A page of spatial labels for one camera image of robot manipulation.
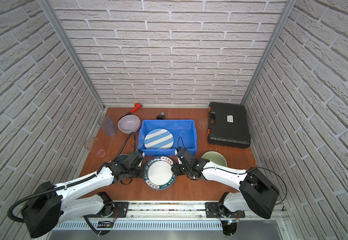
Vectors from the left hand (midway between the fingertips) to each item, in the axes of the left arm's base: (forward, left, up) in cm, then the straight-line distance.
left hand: (147, 169), depth 84 cm
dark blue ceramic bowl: (-2, +9, +20) cm, 22 cm away
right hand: (-1, -15, +2) cm, 15 cm away
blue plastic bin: (+27, -23, -1) cm, 36 cm away
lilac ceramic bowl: (+35, +17, -1) cm, 39 cm away
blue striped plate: (+22, -5, -3) cm, 23 cm away
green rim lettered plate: (-2, -6, -3) cm, 7 cm away
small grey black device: (+43, -7, -3) cm, 44 cm away
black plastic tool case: (+27, -53, +5) cm, 60 cm away
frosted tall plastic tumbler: (+30, +29, +5) cm, 42 cm away
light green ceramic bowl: (+4, -40, +3) cm, 41 cm away
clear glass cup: (+18, +37, -1) cm, 42 cm away
